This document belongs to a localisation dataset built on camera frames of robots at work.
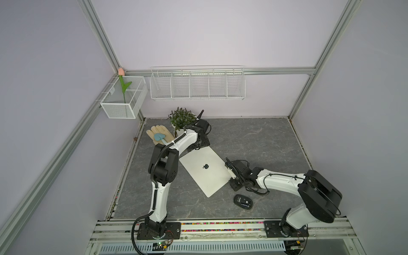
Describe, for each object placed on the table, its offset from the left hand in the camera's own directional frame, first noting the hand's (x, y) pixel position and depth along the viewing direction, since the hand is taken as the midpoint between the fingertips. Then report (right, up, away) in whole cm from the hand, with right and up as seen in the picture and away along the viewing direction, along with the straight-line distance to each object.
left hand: (200, 146), depth 98 cm
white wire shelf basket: (-1, +40, +1) cm, 40 cm away
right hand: (+19, -19, -8) cm, 28 cm away
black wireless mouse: (+23, -27, -18) cm, 39 cm away
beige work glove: (-30, +11, +14) cm, 35 cm away
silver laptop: (+4, -14, -4) cm, 15 cm away
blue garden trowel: (-29, +6, +8) cm, 31 cm away
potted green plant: (-12, +17, -4) cm, 21 cm away
